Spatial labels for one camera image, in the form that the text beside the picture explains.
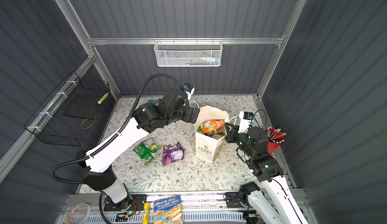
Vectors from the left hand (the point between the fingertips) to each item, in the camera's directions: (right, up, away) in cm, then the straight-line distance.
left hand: (190, 105), depth 67 cm
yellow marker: (-21, -51, +1) cm, 55 cm away
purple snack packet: (-12, -27, +18) cm, 34 cm away
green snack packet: (-27, -25, +19) cm, 41 cm away
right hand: (+17, -9, +1) cm, 19 cm away
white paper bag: (+8, -21, +8) cm, 25 cm away
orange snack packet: (+12, -10, +14) cm, 21 cm away
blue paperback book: (-11, -49, +2) cm, 50 cm away
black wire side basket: (-60, -5, +6) cm, 61 cm away
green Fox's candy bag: (+4, -13, +21) cm, 25 cm away
